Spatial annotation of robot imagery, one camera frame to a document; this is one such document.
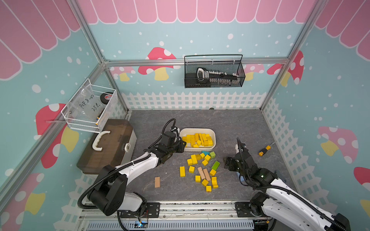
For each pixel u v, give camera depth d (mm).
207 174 851
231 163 702
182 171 872
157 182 832
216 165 875
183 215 738
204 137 1001
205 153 935
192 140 999
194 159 915
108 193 423
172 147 728
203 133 1028
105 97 809
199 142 978
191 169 870
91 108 700
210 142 974
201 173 859
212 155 920
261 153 920
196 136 1010
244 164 585
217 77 879
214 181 831
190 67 924
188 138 1023
